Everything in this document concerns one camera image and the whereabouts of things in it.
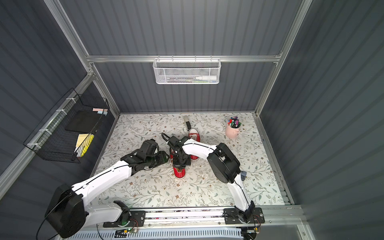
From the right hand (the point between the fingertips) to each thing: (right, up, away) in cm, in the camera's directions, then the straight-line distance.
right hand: (178, 168), depth 89 cm
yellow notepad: (-37, +19, -27) cm, 50 cm away
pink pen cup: (+35, +21, +12) cm, 43 cm away
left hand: (-6, +8, -6) cm, 11 cm away
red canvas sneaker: (+1, -1, -7) cm, 7 cm away
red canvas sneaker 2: (+9, +21, +13) cm, 26 cm away
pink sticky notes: (-45, +34, -3) cm, 57 cm away
